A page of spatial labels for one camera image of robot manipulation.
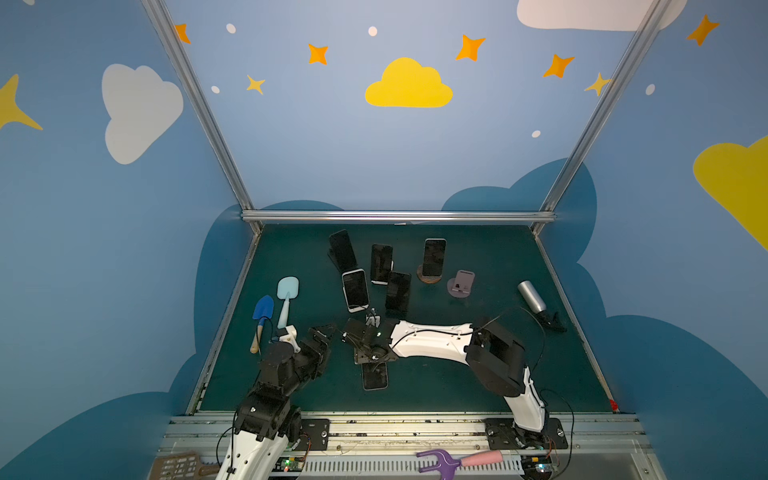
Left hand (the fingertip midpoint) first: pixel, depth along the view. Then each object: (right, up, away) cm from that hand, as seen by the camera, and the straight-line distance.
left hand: (341, 338), depth 77 cm
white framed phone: (+1, +9, +29) cm, 30 cm away
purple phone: (+9, -12, +5) cm, 16 cm away
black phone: (+10, +19, +19) cm, 28 cm away
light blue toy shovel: (-23, +10, +25) cm, 35 cm away
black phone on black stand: (-5, +23, +32) cm, 40 cm away
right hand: (+6, -7, +11) cm, 14 cm away
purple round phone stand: (+37, +12, +22) cm, 44 cm away
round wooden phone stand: (+27, +13, +30) cm, 43 cm away
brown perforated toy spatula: (-37, -29, -6) cm, 47 cm away
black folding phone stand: (-5, +23, +32) cm, 40 cm away
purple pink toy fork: (+27, -29, -6) cm, 40 cm away
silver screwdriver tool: (+62, +5, +19) cm, 65 cm away
